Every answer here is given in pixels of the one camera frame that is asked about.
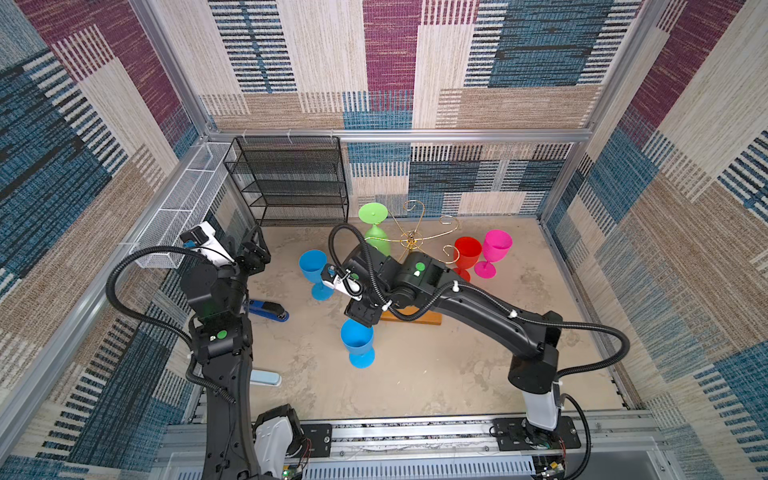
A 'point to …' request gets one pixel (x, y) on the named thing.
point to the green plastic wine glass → (374, 213)
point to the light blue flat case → (267, 378)
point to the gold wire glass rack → (414, 238)
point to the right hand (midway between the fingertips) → (366, 302)
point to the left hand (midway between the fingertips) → (247, 232)
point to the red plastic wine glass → (467, 251)
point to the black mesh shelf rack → (291, 180)
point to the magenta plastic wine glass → (496, 247)
